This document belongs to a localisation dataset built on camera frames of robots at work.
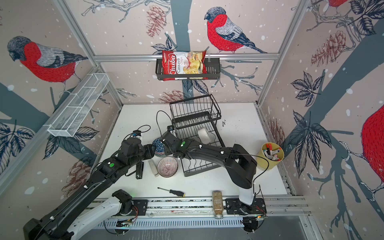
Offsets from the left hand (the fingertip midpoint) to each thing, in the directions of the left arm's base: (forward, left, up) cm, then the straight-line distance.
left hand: (153, 147), depth 76 cm
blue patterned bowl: (+6, 0, -13) cm, 14 cm away
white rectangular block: (-5, +2, -14) cm, 15 cm away
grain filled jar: (-21, -33, -13) cm, 41 cm away
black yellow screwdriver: (-18, -12, -17) cm, 27 cm away
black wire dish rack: (+34, -17, -15) cm, 41 cm away
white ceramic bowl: (+11, -28, -8) cm, 31 cm away
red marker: (+2, -64, -4) cm, 64 cm away
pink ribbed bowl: (-4, -6, -16) cm, 17 cm away
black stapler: (-6, +10, -15) cm, 19 cm away
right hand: (+3, -5, -8) cm, 10 cm away
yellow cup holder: (0, -66, -7) cm, 67 cm away
